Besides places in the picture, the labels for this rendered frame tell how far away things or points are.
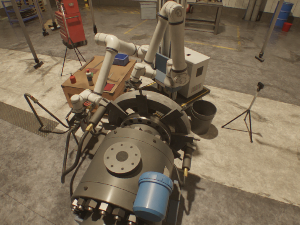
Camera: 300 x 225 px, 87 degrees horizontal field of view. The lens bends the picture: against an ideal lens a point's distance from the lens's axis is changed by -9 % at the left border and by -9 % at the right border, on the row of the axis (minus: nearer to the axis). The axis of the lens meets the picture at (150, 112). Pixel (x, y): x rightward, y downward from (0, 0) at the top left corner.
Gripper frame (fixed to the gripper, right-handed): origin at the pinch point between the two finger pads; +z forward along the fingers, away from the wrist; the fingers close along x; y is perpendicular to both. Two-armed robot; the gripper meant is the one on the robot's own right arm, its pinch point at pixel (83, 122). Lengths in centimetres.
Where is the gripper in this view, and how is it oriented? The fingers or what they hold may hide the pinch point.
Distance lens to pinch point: 192.7
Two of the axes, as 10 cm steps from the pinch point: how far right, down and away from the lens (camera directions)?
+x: 2.5, -6.5, 7.1
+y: 9.7, 1.7, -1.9
